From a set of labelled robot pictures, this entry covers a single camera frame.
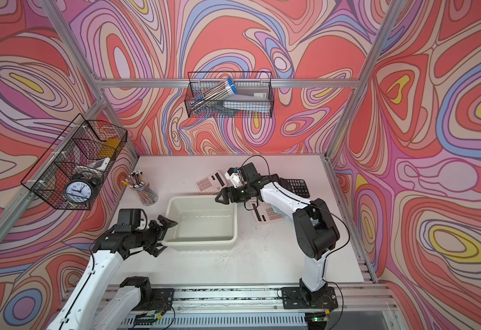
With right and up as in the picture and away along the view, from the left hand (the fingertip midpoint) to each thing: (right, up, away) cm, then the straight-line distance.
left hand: (175, 230), depth 78 cm
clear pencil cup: (-18, +17, +9) cm, 26 cm away
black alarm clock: (-28, +16, -10) cm, 34 cm away
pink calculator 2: (+37, +4, +16) cm, 40 cm away
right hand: (+19, +9, +9) cm, 23 cm away
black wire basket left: (-38, +22, -4) cm, 44 cm away
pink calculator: (+10, +16, +27) cm, 33 cm away
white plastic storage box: (+8, -1, +15) cm, 17 cm away
